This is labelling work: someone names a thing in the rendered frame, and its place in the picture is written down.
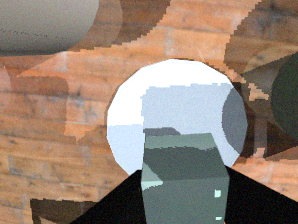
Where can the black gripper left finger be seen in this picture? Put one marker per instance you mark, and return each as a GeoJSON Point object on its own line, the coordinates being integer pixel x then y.
{"type": "Point", "coordinates": [121, 206]}

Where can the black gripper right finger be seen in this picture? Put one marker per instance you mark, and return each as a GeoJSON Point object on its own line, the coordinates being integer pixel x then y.
{"type": "Point", "coordinates": [250, 202]}

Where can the white cup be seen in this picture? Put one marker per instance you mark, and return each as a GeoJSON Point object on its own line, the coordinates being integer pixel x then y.
{"type": "Point", "coordinates": [43, 27]}

